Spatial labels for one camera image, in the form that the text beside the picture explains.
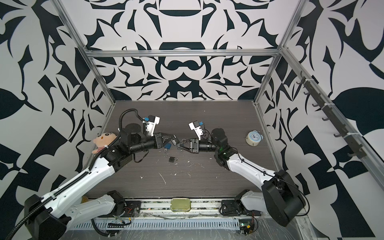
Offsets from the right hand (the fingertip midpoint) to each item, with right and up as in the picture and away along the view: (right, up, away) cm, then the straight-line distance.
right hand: (179, 147), depth 68 cm
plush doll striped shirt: (-48, 0, +21) cm, 52 cm away
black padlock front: (-7, -11, +22) cm, 26 cm away
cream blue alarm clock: (+45, 0, +28) cm, 53 cm away
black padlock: (-2, +3, +2) cm, 4 cm away
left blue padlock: (-5, +1, -1) cm, 5 cm away
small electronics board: (+31, -37, +3) cm, 49 cm away
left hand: (-3, +6, 0) cm, 7 cm away
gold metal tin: (0, -28, +4) cm, 28 cm away
